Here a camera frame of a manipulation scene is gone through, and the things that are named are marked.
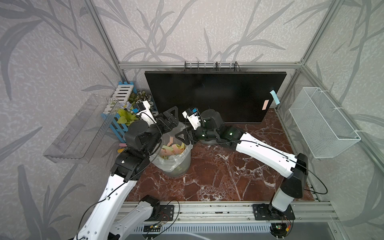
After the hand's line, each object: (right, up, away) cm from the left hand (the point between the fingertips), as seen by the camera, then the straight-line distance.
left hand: (172, 111), depth 60 cm
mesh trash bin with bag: (-1, -20, +6) cm, 20 cm away
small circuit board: (-12, -55, +11) cm, 58 cm away
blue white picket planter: (-38, +13, +32) cm, 51 cm away
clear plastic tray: (-44, -12, +8) cm, 47 cm away
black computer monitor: (+42, +17, +66) cm, 80 cm away
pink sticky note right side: (+45, +5, +17) cm, 49 cm away
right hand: (+2, -9, +7) cm, 12 cm away
